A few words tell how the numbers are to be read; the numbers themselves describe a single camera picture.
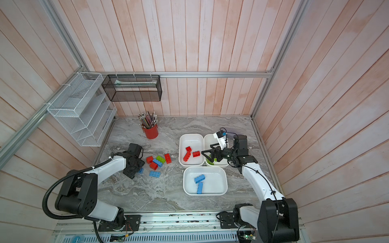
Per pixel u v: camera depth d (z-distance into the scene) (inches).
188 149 38.7
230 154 27.1
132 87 40.7
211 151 27.1
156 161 36.5
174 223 29.4
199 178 33.8
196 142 41.1
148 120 39.5
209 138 41.6
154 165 36.3
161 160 37.4
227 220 28.9
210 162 35.3
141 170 35.1
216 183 34.3
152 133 42.4
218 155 27.7
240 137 25.4
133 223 28.8
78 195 17.2
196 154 37.7
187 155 37.7
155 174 34.8
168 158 37.5
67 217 17.6
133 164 26.4
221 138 28.0
